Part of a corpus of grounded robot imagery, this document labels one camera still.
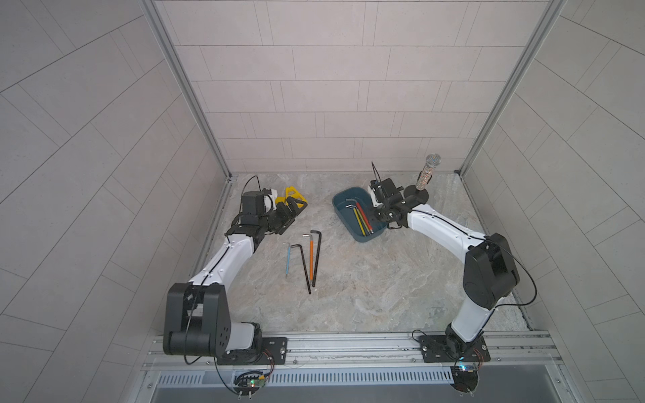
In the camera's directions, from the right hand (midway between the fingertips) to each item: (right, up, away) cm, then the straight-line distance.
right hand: (368, 212), depth 91 cm
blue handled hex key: (-29, -17, -1) cm, 34 cm away
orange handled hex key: (-21, -16, -1) cm, 26 cm away
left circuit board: (-35, -43, -26) cm, 61 cm away
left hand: (-23, +2, -7) cm, 24 cm away
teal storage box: (-3, -1, +11) cm, 12 cm away
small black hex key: (-23, -19, -4) cm, 30 cm away
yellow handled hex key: (-3, -4, +9) cm, 10 cm away
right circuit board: (+24, -44, -23) cm, 55 cm away
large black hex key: (-19, -16, 0) cm, 25 cm away
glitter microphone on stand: (+21, +13, +1) cm, 24 cm away
